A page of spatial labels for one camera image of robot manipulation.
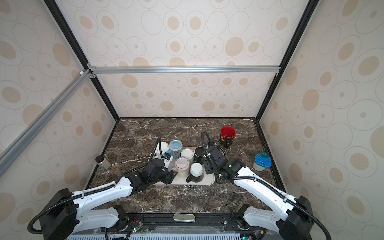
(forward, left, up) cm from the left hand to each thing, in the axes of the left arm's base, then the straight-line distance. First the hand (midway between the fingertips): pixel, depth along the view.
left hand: (177, 170), depth 81 cm
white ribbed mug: (+13, +14, -5) cm, 20 cm away
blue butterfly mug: (+14, +2, 0) cm, 14 cm away
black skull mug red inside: (+26, -31, -1) cm, 40 cm away
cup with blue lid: (+7, -49, -1) cm, 49 cm away
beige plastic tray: (-2, -17, -9) cm, 20 cm away
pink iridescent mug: (+2, -3, +1) cm, 4 cm away
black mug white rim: (+10, -12, 0) cm, 16 cm away
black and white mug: (-1, -11, -1) cm, 11 cm away
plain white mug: (+13, -5, -3) cm, 14 cm away
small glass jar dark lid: (+5, +44, -2) cm, 44 cm away
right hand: (+3, -18, +4) cm, 19 cm away
